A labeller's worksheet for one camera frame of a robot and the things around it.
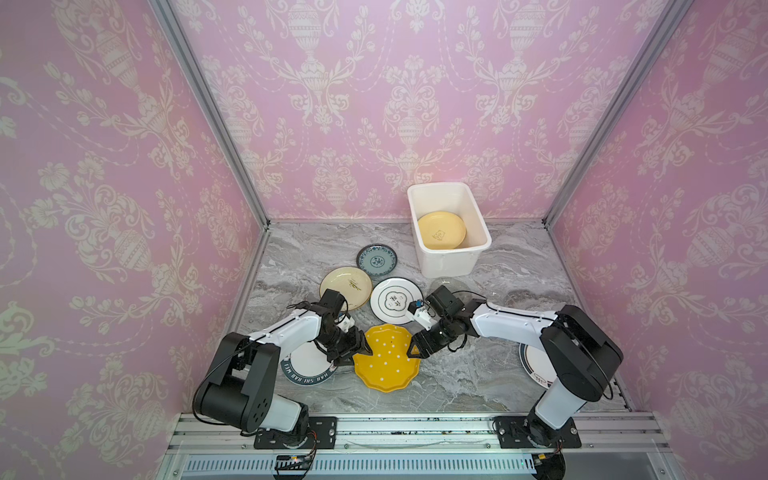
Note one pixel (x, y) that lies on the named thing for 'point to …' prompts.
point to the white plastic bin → (455, 198)
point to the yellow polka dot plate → (389, 368)
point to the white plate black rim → (390, 298)
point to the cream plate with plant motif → (354, 285)
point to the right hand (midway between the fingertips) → (417, 349)
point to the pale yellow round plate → (441, 230)
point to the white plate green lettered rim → (308, 364)
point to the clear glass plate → (456, 285)
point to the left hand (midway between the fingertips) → (366, 357)
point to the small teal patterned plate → (377, 259)
